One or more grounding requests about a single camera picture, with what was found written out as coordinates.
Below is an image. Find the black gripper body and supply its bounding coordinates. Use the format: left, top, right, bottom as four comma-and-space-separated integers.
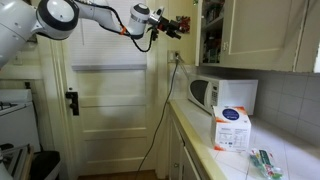
155, 16, 173, 36

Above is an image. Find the cream wall cupboard carcass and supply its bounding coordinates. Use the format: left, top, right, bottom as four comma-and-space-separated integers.
199, 0, 320, 73

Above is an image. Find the white microwave oven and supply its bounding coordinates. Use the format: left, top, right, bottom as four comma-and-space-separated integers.
187, 73, 259, 116

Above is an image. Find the metal framed glass panel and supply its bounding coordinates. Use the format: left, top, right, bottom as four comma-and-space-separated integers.
0, 143, 34, 180

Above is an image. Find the green red plastic packet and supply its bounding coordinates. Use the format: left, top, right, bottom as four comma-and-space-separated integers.
249, 148, 284, 180

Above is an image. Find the black power cable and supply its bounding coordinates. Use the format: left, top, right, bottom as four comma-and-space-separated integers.
133, 54, 181, 180

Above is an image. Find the cream base cabinet door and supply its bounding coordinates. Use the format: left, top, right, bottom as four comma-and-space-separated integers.
169, 118, 185, 180
181, 146, 203, 180

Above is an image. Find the green box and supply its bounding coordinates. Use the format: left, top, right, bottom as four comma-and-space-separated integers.
208, 48, 219, 64

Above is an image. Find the cream panelled room door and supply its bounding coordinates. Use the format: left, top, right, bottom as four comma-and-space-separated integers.
54, 33, 158, 176

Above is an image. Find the red wall decoration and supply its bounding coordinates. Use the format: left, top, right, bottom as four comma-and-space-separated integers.
175, 15, 192, 34

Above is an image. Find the white stove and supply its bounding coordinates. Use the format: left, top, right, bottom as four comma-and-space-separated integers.
0, 88, 42, 153

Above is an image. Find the cream light switch plate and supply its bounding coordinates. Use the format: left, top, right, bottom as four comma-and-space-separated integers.
11, 53, 24, 66

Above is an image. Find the wall power outlet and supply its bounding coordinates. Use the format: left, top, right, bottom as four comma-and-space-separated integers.
167, 49, 182, 64

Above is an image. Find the cream cupboard door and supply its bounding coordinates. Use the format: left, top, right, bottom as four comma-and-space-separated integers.
219, 0, 308, 72
194, 0, 205, 67

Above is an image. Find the white box with blue circle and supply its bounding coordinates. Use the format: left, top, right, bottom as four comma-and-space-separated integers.
210, 105, 252, 153

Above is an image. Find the white door blind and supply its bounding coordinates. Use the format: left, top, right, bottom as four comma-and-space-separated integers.
68, 0, 148, 72

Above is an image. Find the black door lock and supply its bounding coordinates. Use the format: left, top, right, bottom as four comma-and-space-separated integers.
65, 91, 80, 117

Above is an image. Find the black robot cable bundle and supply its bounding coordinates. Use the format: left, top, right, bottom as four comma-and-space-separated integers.
74, 0, 159, 53

